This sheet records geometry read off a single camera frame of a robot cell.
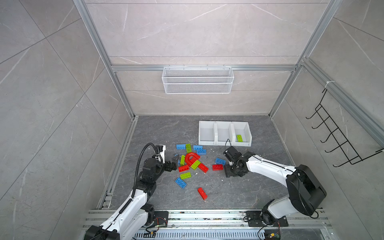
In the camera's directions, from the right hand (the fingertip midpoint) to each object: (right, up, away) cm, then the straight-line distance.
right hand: (230, 170), depth 89 cm
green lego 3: (-27, -3, -1) cm, 27 cm away
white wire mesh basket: (-19, +59, +12) cm, 63 cm away
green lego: (+11, +19, +15) cm, 26 cm away
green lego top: (-26, +12, +11) cm, 30 cm away
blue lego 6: (-29, -6, -4) cm, 30 cm away
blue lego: (-31, +13, +9) cm, 35 cm away
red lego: (-27, +2, +1) cm, 27 cm away
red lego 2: (-16, +1, +2) cm, 16 cm away
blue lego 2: (-21, +13, +9) cm, 26 cm away
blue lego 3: (-18, +10, +8) cm, 22 cm away
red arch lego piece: (-24, +6, +7) cm, 26 cm away
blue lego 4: (-31, +5, +1) cm, 32 cm away
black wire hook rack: (+42, +14, -31) cm, 54 cm away
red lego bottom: (-17, -10, -9) cm, 22 cm away
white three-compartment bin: (+2, +22, +19) cm, 29 cm away
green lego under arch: (-21, +3, +2) cm, 21 cm away
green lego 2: (-29, +6, +4) cm, 30 cm away
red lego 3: (-7, +2, +2) cm, 8 cm away
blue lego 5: (-6, +5, +4) cm, 8 cm away
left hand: (-35, +13, -6) cm, 38 cm away
